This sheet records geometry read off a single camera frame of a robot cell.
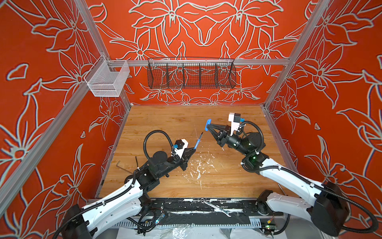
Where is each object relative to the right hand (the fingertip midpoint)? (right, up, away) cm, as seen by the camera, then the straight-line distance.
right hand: (206, 127), depth 62 cm
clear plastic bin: (-61, +30, +31) cm, 74 cm away
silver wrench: (0, -39, +14) cm, 41 cm away
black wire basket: (-6, +34, +36) cm, 50 cm away
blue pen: (-3, -6, +4) cm, 8 cm away
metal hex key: (-51, -25, +26) cm, 63 cm away
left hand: (-5, -10, +6) cm, 13 cm away
